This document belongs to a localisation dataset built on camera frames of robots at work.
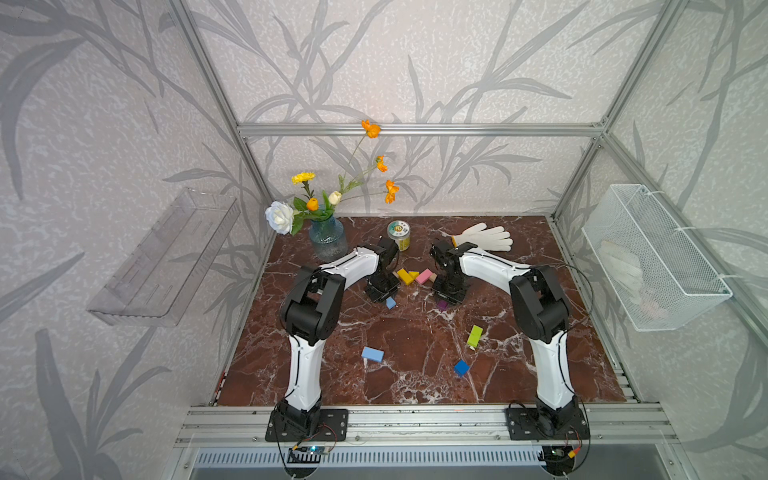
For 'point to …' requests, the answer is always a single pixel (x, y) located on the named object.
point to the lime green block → (475, 335)
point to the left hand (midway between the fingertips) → (396, 298)
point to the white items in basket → (627, 269)
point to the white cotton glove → (494, 238)
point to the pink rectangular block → (424, 276)
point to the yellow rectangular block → (405, 276)
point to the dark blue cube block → (461, 368)
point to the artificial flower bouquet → (286, 220)
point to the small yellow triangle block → (414, 274)
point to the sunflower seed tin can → (400, 231)
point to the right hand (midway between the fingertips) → (435, 300)
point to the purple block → (442, 304)
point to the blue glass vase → (328, 239)
